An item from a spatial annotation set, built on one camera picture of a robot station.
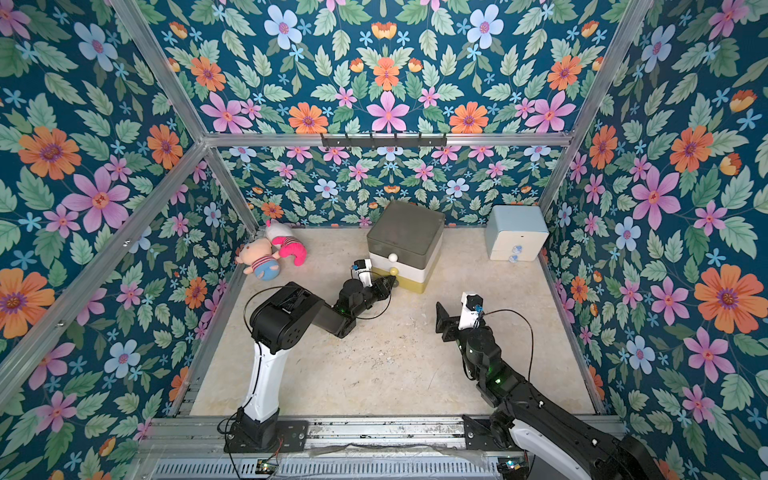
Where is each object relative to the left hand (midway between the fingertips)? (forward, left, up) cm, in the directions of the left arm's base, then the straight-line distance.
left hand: (397, 274), depth 97 cm
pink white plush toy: (+18, +40, +3) cm, 44 cm away
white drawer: (-2, -3, +5) cm, 6 cm away
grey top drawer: (0, -6, +14) cm, 15 cm away
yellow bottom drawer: (-2, -2, -2) cm, 3 cm away
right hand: (-18, -14, +10) cm, 24 cm away
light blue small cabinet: (+8, -40, +8) cm, 42 cm away
